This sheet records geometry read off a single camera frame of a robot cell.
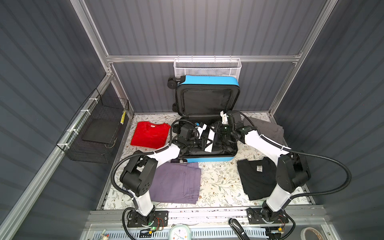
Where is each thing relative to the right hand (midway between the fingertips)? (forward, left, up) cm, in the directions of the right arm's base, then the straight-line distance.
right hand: (212, 127), depth 88 cm
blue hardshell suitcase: (+15, +5, +5) cm, 17 cm away
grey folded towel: (+8, -45, -16) cm, 48 cm away
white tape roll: (-49, -41, -18) cm, 66 cm away
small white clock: (-50, +17, -15) cm, 55 cm away
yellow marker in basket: (+1, +51, +9) cm, 51 cm away
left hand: (-7, +1, -4) cm, 8 cm away
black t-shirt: (-24, -26, -17) cm, 39 cm away
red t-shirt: (+8, +43, -19) cm, 48 cm away
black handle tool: (-49, -10, -14) cm, 52 cm away
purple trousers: (-27, +22, -16) cm, 38 cm away
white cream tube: (-11, +2, -4) cm, 12 cm away
